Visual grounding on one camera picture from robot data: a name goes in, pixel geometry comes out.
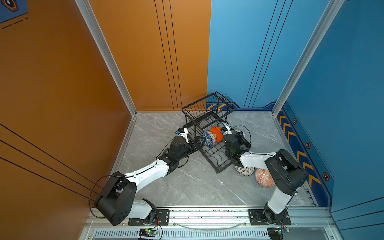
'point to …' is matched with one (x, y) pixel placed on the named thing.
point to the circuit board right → (277, 233)
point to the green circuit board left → (147, 232)
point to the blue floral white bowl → (220, 125)
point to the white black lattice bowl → (244, 171)
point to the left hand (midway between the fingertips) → (202, 139)
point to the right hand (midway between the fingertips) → (242, 132)
